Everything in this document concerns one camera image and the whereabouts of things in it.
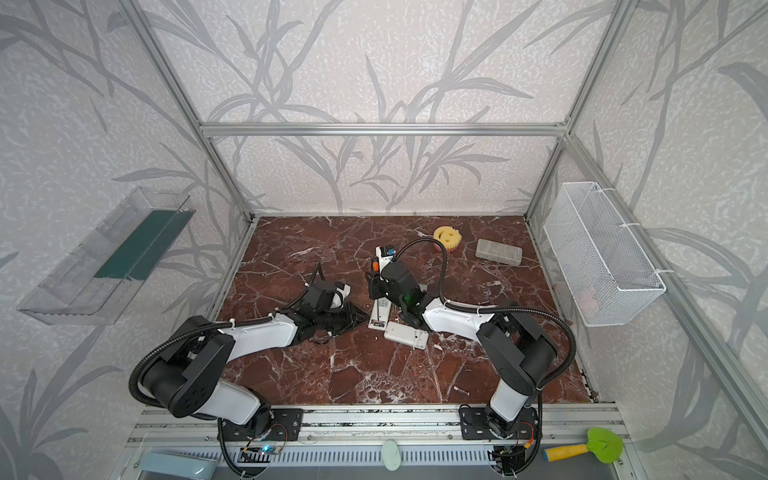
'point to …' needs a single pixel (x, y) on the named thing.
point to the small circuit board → (264, 450)
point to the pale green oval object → (391, 455)
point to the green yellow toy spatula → (603, 445)
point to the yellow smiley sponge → (449, 237)
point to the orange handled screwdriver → (376, 266)
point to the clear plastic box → (499, 252)
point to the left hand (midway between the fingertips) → (373, 311)
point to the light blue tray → (177, 464)
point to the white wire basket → (604, 271)
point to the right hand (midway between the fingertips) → (370, 263)
